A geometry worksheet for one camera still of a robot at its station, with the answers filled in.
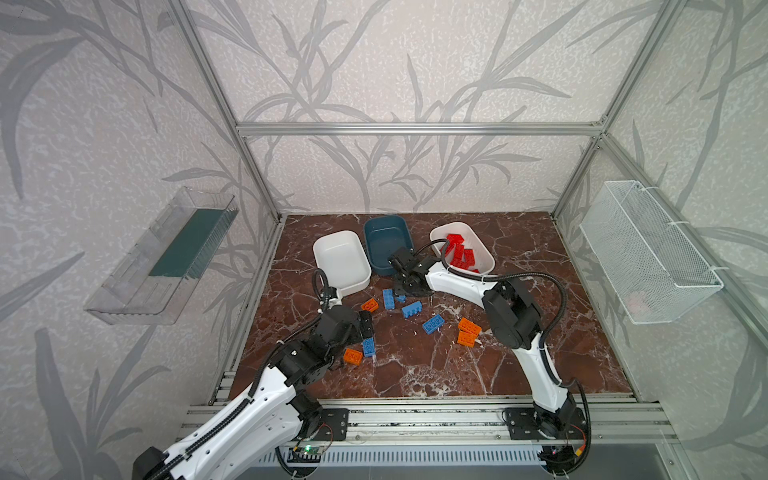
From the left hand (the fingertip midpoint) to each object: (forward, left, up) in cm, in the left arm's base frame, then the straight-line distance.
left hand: (363, 310), depth 79 cm
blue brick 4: (+2, -20, -14) cm, 24 cm away
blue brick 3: (+6, -14, -11) cm, 19 cm away
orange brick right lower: (-2, -30, -14) cm, 33 cm away
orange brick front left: (-8, +4, -14) cm, 16 cm away
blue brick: (+10, -6, -13) cm, 18 cm away
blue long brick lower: (-6, -1, -12) cm, 13 cm away
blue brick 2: (+10, -10, -12) cm, 18 cm away
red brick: (+21, -36, -12) cm, 43 cm away
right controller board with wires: (-31, -50, -17) cm, 61 cm away
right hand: (+17, -10, -12) cm, 23 cm away
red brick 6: (+32, -27, -13) cm, 44 cm away
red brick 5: (+30, -31, -14) cm, 45 cm away
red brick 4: (+27, -34, -12) cm, 45 cm away
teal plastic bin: (+37, -3, -13) cm, 39 cm away
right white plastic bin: (+31, -33, -13) cm, 47 cm away
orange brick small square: (+8, -1, -13) cm, 15 cm away
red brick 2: (+34, -30, -12) cm, 47 cm away
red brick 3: (+25, -30, -13) cm, 41 cm away
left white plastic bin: (+26, +11, -13) cm, 31 cm away
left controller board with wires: (-31, +13, -15) cm, 37 cm away
